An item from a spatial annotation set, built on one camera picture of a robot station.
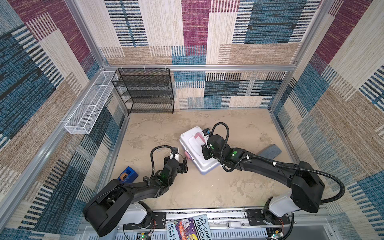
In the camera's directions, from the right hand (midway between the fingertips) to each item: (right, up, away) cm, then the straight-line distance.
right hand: (204, 147), depth 83 cm
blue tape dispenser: (-41, -15, -2) cm, 44 cm away
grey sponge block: (+42, -5, +11) cm, 44 cm away
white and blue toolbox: (-7, +4, +7) cm, 10 cm away
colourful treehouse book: (-5, -35, -14) cm, 38 cm away
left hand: (-14, -5, +5) cm, 16 cm away
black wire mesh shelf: (-41, +37, +28) cm, 62 cm away
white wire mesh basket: (-57, +15, -13) cm, 61 cm away
